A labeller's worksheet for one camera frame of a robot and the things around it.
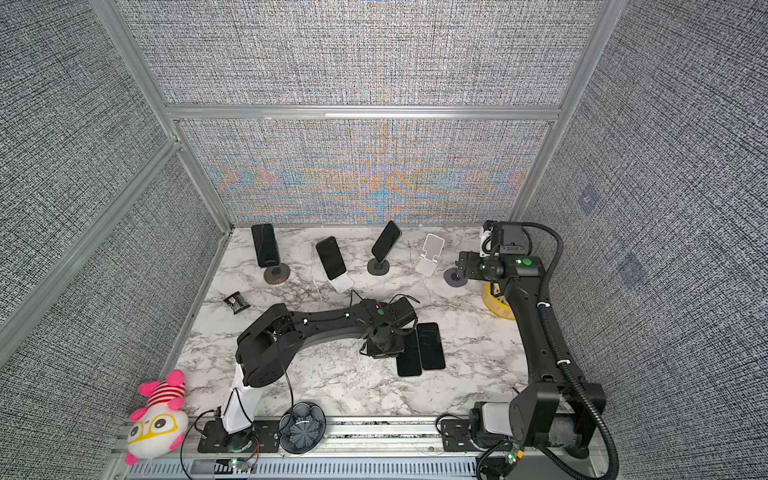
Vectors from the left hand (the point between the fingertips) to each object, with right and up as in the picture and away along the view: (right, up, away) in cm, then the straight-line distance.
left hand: (399, 357), depth 86 cm
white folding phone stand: (+13, +33, +16) cm, 39 cm away
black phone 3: (-21, +28, +11) cm, 37 cm away
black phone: (+10, +2, +5) cm, 11 cm away
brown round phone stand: (-41, +23, +17) cm, 50 cm away
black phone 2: (-4, +34, +11) cm, 36 cm away
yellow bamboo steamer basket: (+30, +14, +6) cm, 34 cm away
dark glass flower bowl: (-25, -13, -12) cm, 31 cm away
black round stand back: (-7, +25, +20) cm, 33 cm away
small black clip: (-52, +14, +10) cm, 55 cm away
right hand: (+21, +28, -6) cm, 35 cm away
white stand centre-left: (-18, +20, +15) cm, 31 cm away
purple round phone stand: (+19, +22, +18) cm, 34 cm away
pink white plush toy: (-56, -10, -18) cm, 60 cm away
